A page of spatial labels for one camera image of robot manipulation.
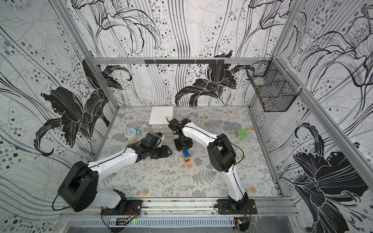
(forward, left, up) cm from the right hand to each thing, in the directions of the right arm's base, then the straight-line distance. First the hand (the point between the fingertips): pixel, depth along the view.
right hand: (184, 147), depth 91 cm
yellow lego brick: (-8, -2, 0) cm, 8 cm away
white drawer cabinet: (+12, +17, +11) cm, 24 cm away
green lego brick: (-8, -2, +2) cm, 8 cm away
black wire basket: (+27, -57, +25) cm, 68 cm away
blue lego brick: (-6, -2, +5) cm, 8 cm away
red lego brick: (-8, -2, -2) cm, 8 cm away
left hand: (-6, +8, +2) cm, 11 cm away
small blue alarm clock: (+10, +37, +1) cm, 38 cm away
